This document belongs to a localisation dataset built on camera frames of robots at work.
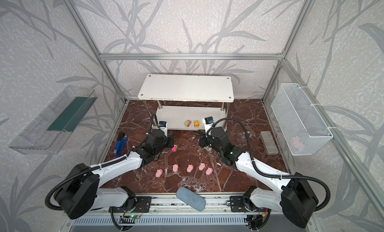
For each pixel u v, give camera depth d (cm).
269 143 94
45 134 64
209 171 83
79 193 41
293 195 39
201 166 85
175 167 84
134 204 70
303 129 62
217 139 58
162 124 76
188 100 75
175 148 92
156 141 65
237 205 73
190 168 84
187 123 96
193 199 72
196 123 96
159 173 82
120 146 93
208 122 67
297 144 73
